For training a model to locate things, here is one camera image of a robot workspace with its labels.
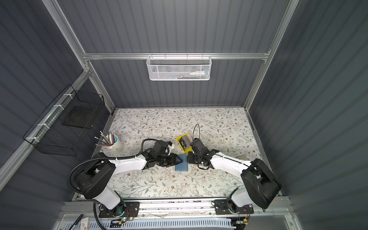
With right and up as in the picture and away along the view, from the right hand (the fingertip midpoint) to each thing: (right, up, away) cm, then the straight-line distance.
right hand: (189, 157), depth 87 cm
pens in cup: (-51, +10, +4) cm, 52 cm away
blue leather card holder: (-3, -5, 0) cm, 6 cm away
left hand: (-4, -4, -2) cm, 6 cm away
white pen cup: (-45, +6, +2) cm, 46 cm away
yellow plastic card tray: (-1, +3, +5) cm, 6 cm away
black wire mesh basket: (-64, +20, -13) cm, 68 cm away
